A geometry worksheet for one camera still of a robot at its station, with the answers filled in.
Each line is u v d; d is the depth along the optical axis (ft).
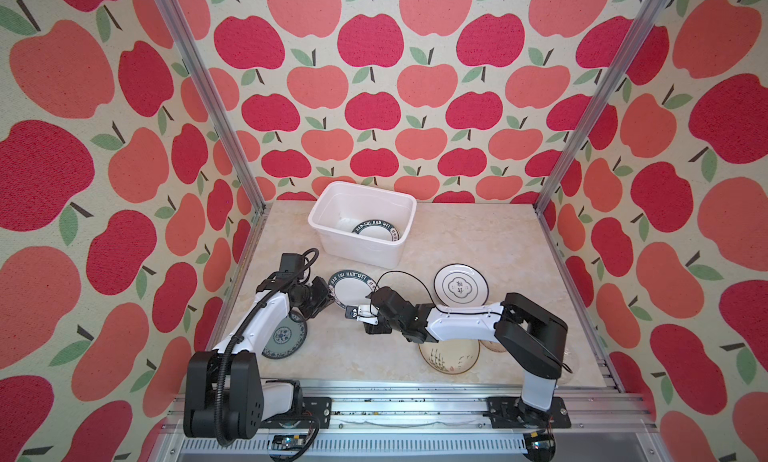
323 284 2.58
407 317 2.21
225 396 1.32
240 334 1.54
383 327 2.57
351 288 3.11
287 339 2.83
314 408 2.47
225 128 3.16
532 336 1.58
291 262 2.28
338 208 3.61
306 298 2.40
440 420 2.41
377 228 3.65
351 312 2.44
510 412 2.41
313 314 2.54
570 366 2.69
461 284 3.23
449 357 2.68
